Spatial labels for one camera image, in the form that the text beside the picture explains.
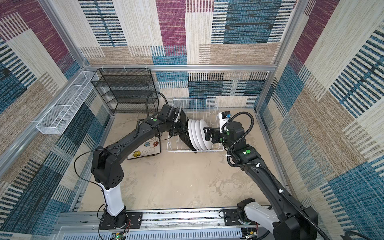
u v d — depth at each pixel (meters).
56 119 0.71
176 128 0.74
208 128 0.65
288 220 0.38
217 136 0.66
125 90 1.09
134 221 0.73
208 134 0.67
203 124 0.93
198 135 0.86
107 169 0.48
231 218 0.73
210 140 0.67
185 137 0.82
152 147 0.97
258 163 0.48
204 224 0.73
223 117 0.64
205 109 1.18
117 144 0.52
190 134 0.85
